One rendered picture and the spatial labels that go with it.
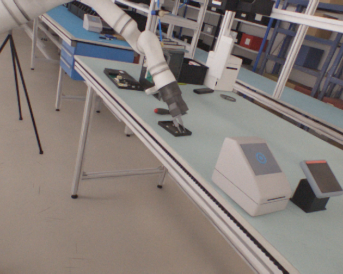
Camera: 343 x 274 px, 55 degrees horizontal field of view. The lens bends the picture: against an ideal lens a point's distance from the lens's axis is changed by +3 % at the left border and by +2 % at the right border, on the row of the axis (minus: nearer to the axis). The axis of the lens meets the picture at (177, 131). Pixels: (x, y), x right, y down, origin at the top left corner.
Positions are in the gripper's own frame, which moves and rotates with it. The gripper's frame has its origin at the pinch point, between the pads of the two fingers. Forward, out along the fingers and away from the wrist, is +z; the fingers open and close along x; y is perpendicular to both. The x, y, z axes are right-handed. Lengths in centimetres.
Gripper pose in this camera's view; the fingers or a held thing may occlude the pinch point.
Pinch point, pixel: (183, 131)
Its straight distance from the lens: 119.4
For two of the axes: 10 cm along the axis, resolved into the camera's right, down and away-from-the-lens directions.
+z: 4.4, 9.0, 0.3
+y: 7.9, -3.8, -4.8
